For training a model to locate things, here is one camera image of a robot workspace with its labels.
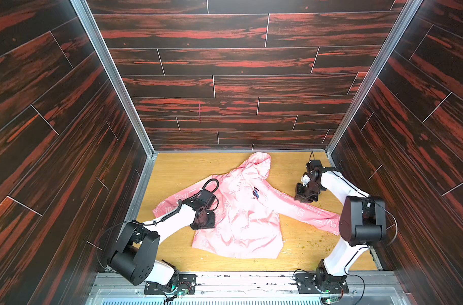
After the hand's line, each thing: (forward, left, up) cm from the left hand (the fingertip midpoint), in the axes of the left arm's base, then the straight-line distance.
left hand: (212, 224), depth 89 cm
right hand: (+13, -44, +3) cm, 46 cm away
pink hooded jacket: (+7, -13, -1) cm, 15 cm away
